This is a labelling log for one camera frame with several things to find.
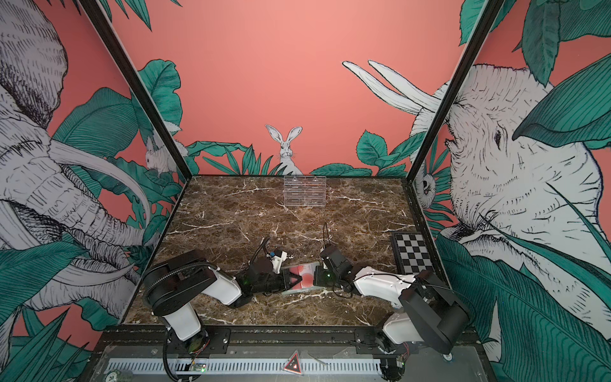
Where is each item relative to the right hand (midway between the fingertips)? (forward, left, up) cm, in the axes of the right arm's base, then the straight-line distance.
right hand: (310, 276), depth 86 cm
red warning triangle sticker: (-26, +4, -1) cm, 27 cm away
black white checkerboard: (+9, -39, +1) cm, 40 cm away
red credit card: (+2, +1, -1) cm, 3 cm away
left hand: (-1, +2, +2) cm, 3 cm away
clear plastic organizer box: (+39, +3, +3) cm, 40 cm away
